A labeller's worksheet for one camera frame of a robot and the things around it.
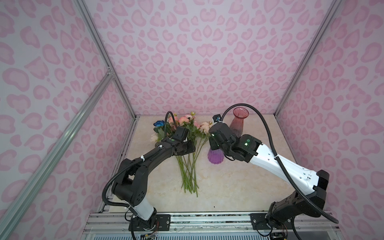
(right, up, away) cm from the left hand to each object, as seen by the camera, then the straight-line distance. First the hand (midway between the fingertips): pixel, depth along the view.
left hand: (194, 146), depth 89 cm
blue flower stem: (-24, +12, +14) cm, 30 cm away
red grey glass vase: (+28, +13, +9) cm, 32 cm away
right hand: (+10, +8, -17) cm, 21 cm away
